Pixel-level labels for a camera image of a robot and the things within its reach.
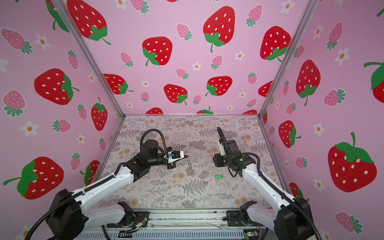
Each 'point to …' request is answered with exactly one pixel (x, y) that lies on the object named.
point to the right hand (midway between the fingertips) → (215, 158)
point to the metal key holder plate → (189, 170)
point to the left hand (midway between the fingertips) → (185, 153)
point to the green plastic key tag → (218, 176)
